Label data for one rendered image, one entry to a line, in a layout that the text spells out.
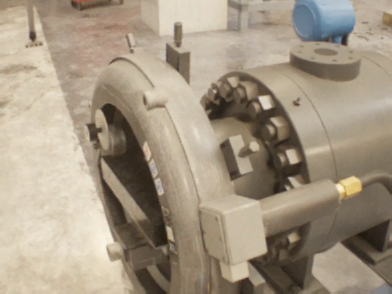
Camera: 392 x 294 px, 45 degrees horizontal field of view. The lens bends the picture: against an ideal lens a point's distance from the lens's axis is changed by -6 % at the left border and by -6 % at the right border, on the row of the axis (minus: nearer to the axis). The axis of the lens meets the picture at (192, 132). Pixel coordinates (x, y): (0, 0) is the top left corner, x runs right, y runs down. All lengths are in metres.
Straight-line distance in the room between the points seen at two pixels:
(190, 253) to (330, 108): 0.54
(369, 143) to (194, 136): 0.53
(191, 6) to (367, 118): 3.89
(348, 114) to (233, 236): 0.56
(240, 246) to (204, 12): 4.38
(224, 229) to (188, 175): 0.15
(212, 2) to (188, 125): 4.21
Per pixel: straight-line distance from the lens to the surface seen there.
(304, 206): 1.00
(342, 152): 1.29
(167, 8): 5.03
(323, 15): 1.64
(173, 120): 1.01
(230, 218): 0.90
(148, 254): 1.19
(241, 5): 5.16
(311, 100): 1.30
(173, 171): 0.99
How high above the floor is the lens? 1.35
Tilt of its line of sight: 26 degrees down
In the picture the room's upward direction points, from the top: 1 degrees counter-clockwise
